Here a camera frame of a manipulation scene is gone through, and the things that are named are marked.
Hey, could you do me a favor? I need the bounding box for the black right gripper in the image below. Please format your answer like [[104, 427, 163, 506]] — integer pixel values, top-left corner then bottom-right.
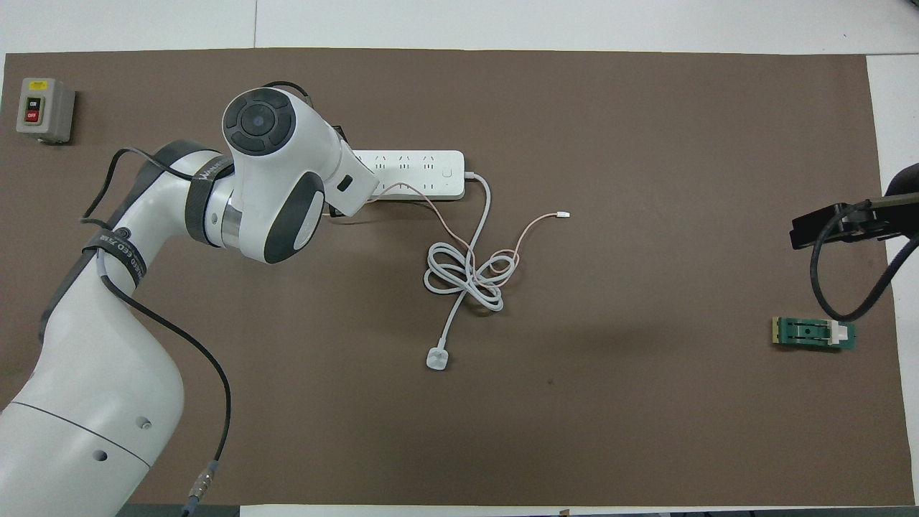
[[790, 164, 919, 251]]

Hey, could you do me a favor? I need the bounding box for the pink charging cable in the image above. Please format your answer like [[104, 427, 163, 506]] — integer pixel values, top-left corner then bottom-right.
[[323, 183, 572, 288]]

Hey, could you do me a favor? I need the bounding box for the white power strip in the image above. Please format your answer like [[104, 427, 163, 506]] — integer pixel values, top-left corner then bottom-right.
[[352, 149, 466, 202]]

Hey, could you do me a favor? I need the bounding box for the brown table mat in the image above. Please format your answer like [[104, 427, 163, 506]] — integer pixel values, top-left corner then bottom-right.
[[0, 47, 916, 507]]

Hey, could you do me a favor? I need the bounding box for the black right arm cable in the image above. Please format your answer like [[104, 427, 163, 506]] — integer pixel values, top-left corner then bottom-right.
[[810, 205, 919, 322]]

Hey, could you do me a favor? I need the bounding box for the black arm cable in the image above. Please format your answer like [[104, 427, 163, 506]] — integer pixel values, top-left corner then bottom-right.
[[79, 80, 314, 517], [810, 205, 919, 322]]

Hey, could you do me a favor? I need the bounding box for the green knife switch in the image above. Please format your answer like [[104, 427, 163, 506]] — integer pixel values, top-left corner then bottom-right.
[[772, 317, 857, 352]]

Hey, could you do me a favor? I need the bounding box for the white power strip cord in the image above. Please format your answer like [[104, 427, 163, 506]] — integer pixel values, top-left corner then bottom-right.
[[423, 171, 505, 371]]

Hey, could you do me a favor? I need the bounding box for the grey on-off switch box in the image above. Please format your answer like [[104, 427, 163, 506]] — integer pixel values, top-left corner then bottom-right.
[[16, 78, 76, 144]]

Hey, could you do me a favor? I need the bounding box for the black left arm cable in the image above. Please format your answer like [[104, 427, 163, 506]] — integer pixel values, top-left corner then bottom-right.
[[79, 80, 314, 517]]

